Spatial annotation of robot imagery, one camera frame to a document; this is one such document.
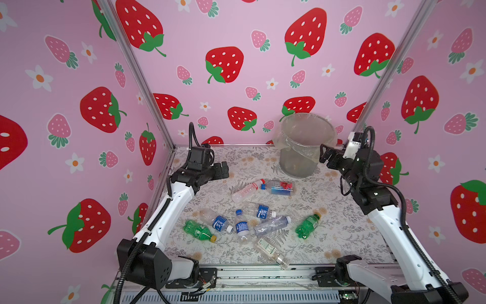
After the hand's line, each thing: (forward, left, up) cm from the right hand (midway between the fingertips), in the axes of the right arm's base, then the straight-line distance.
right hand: (328, 148), depth 69 cm
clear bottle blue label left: (-14, +49, -38) cm, 64 cm away
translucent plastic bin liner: (+32, +1, -20) cm, 38 cm away
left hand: (-2, +43, -13) cm, 45 cm away
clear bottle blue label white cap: (-13, +24, -31) cm, 41 cm away
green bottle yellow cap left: (-24, +50, -31) cm, 64 cm away
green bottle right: (-15, +1, -38) cm, 41 cm away
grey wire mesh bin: (+15, +6, -29) cm, 33 cm away
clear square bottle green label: (-32, +14, -35) cm, 50 cm away
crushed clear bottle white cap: (-19, +22, -36) cm, 46 cm away
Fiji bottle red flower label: (+1, +13, -31) cm, 34 cm away
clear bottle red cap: (-2, +32, -31) cm, 45 cm away
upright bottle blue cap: (-21, +32, -32) cm, 50 cm away
